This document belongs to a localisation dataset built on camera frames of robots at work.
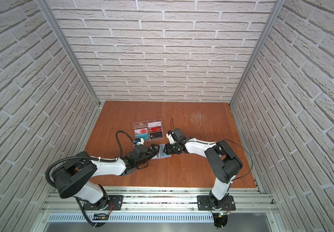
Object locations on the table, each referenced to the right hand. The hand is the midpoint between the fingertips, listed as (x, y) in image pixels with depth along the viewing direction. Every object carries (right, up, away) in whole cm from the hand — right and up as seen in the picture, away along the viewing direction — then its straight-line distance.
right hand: (166, 149), depth 91 cm
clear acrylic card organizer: (-13, +12, +6) cm, 19 cm away
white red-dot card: (-17, +12, +4) cm, 22 cm away
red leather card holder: (-3, -3, -1) cm, 4 cm away
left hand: (-5, +2, -3) cm, 6 cm away
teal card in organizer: (-16, +8, +6) cm, 19 cm away
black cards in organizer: (-8, +9, +6) cm, 13 cm away
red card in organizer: (-8, +13, +6) cm, 16 cm away
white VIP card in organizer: (-8, +16, +6) cm, 19 cm away
